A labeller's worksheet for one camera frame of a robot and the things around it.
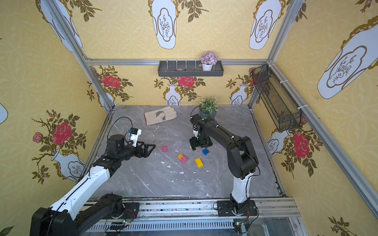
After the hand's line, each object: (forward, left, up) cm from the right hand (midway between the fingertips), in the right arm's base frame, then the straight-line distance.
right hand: (198, 149), depth 89 cm
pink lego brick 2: (-5, +8, -3) cm, 11 cm away
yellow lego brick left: (-2, +11, -6) cm, 13 cm away
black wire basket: (+16, -49, +17) cm, 55 cm away
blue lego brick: (+1, -5, -5) cm, 7 cm away
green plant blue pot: (+28, -7, +8) cm, 30 cm away
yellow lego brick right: (-6, -1, -6) cm, 9 cm away
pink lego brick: (+2, +21, -5) cm, 22 cm away
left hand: (-3, +26, +8) cm, 28 cm away
